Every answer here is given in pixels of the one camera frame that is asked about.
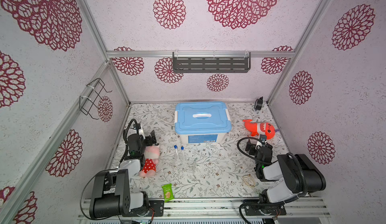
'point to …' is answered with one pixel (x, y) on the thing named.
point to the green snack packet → (168, 192)
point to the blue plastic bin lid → (202, 118)
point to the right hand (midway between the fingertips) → (259, 139)
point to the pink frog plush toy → (152, 153)
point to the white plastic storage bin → (202, 138)
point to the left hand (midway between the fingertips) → (146, 134)
